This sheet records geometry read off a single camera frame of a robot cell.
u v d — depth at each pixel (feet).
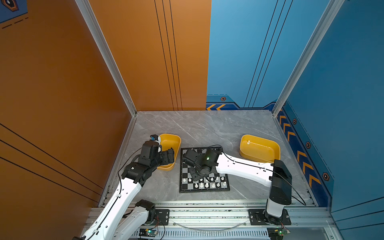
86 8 2.28
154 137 2.19
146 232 2.33
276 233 2.28
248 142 3.27
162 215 2.43
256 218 2.38
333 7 2.29
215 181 2.73
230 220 2.40
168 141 3.28
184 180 2.72
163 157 2.19
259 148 3.25
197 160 1.88
